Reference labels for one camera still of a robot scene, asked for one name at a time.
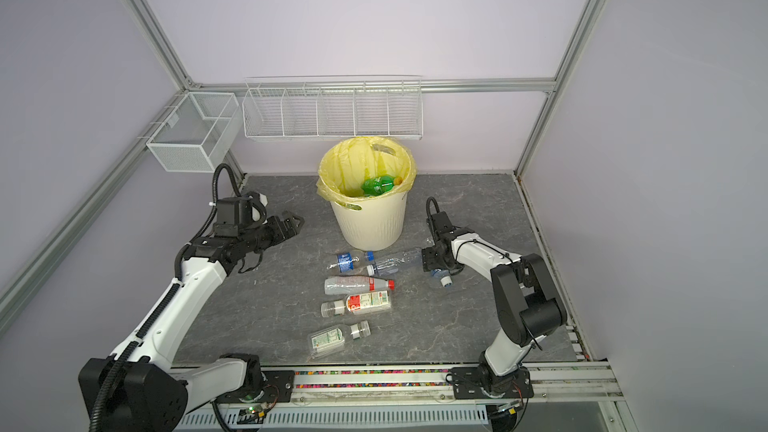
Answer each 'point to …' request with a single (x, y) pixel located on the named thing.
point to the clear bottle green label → (326, 340)
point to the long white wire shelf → (333, 108)
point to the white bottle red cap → (339, 285)
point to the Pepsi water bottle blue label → (347, 261)
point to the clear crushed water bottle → (391, 265)
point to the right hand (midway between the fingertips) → (440, 263)
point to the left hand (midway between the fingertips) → (292, 229)
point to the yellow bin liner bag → (357, 170)
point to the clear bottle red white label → (359, 302)
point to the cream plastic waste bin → (378, 225)
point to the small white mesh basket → (198, 133)
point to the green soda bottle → (377, 185)
